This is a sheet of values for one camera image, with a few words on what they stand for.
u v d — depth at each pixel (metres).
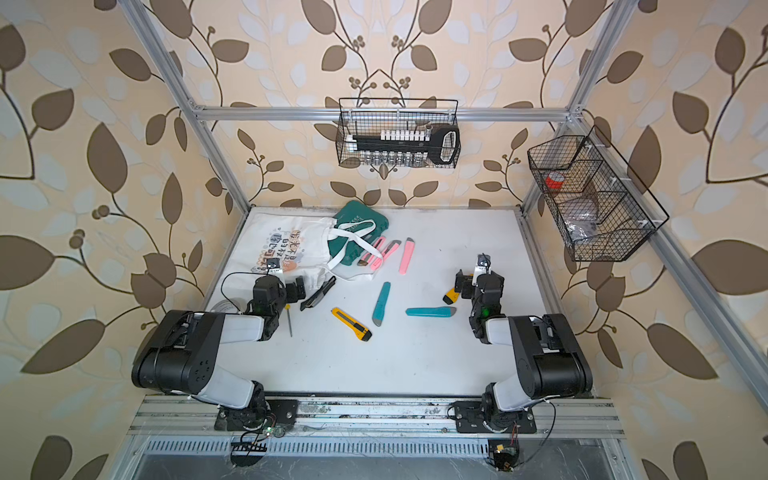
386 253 1.07
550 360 0.45
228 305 0.93
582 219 0.74
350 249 1.02
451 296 0.95
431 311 0.92
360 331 0.89
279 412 0.76
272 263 0.83
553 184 0.87
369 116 0.91
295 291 0.87
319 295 0.96
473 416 0.74
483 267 0.80
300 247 1.08
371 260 1.05
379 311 0.93
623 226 0.71
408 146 0.84
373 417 0.75
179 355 0.46
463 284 0.85
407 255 1.07
